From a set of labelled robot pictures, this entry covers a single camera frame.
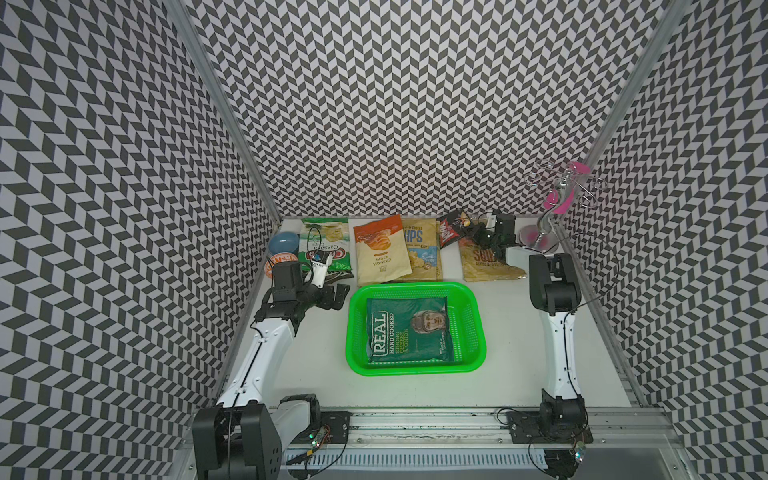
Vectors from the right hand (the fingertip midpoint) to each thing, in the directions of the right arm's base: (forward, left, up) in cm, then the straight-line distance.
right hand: (463, 229), depth 111 cm
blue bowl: (-6, +67, 0) cm, 67 cm away
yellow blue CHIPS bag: (-4, +15, 0) cm, 16 cm away
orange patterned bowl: (-14, +66, +1) cm, 68 cm away
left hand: (-31, +43, +11) cm, 54 cm away
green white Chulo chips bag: (-2, +51, 0) cm, 51 cm away
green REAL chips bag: (-39, +21, 0) cm, 45 cm away
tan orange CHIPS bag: (-14, -5, -4) cm, 16 cm away
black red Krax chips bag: (+1, +5, -1) cm, 5 cm away
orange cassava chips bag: (-10, +30, 0) cm, 32 cm away
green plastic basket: (-42, +4, -3) cm, 42 cm away
